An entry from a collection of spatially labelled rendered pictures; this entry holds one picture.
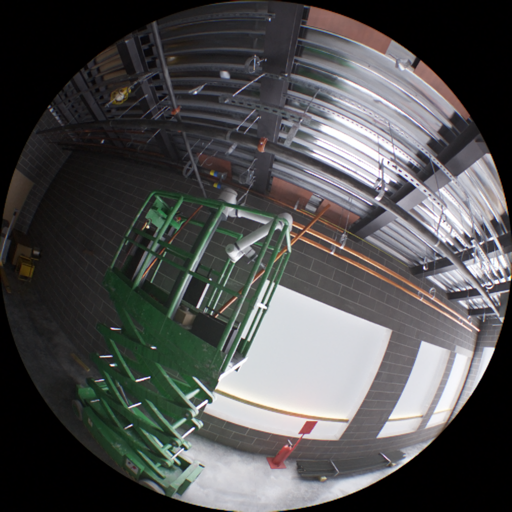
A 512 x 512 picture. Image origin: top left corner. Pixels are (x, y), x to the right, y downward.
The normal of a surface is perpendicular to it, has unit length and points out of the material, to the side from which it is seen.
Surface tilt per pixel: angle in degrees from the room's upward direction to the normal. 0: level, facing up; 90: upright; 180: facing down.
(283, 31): 180
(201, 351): 90
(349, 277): 90
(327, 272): 90
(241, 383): 90
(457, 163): 180
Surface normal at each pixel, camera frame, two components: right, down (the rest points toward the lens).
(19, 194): 0.92, 0.40
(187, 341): -0.20, -0.34
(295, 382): 0.05, -0.24
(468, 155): -0.40, 0.89
